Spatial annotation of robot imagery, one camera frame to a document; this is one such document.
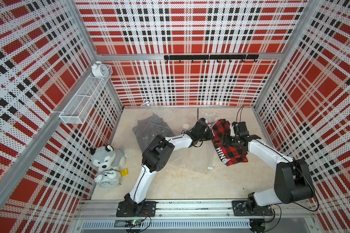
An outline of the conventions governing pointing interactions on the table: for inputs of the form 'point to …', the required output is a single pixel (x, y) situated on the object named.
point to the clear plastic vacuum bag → (186, 130)
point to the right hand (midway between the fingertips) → (227, 139)
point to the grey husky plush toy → (106, 158)
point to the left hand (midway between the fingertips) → (216, 134)
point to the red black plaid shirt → (229, 155)
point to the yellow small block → (124, 172)
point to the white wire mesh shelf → (79, 108)
